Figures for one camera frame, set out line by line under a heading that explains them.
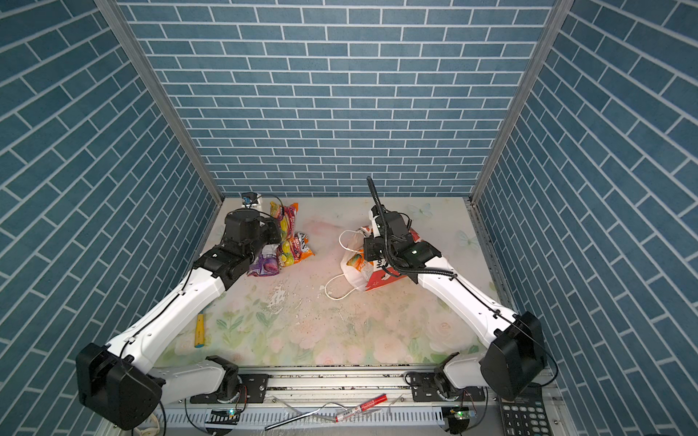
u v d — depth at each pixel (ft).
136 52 2.53
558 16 2.35
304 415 2.27
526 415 2.26
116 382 1.23
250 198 2.16
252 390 2.41
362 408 2.31
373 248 2.32
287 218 2.81
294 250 3.25
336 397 2.41
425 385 2.41
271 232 2.28
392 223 1.90
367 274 3.05
